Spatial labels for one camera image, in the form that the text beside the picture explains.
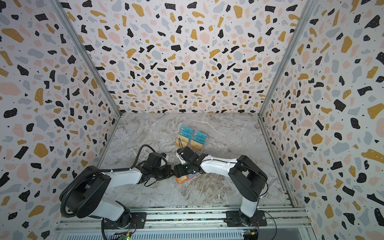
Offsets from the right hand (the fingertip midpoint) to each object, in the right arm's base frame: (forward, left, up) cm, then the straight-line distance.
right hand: (176, 170), depth 85 cm
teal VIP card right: (+22, -13, +2) cm, 25 cm away
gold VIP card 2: (+21, 0, -4) cm, 22 cm away
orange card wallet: (-3, -4, -4) cm, 7 cm away
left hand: (+1, 0, -3) cm, 3 cm away
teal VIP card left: (+26, -4, +2) cm, 27 cm away
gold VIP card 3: (+18, -11, -2) cm, 21 cm away
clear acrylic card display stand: (+21, -6, 0) cm, 22 cm away
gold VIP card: (+23, -1, -1) cm, 23 cm away
